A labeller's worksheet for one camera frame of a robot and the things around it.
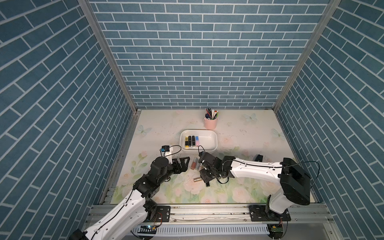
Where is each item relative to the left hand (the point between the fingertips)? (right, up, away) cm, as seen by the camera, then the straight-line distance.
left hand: (187, 160), depth 78 cm
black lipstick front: (+11, -15, +4) cm, 19 cm away
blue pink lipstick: (+5, +7, +22) cm, 24 cm away
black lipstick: (0, +9, +23) cm, 25 cm away
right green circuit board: (+44, -33, -5) cm, 55 cm away
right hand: (+9, -10, +3) cm, 13 cm away
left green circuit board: (-19, -32, -6) cm, 38 cm away
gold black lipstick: (-2, +4, +20) cm, 21 cm away
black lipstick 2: (+2, +7, +21) cm, 22 cm away
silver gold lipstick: (+5, -12, +5) cm, 14 cm away
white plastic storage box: (+12, +8, +24) cm, 28 cm away
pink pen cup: (+14, +19, +29) cm, 38 cm away
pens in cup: (+15, +26, +27) cm, 40 cm away
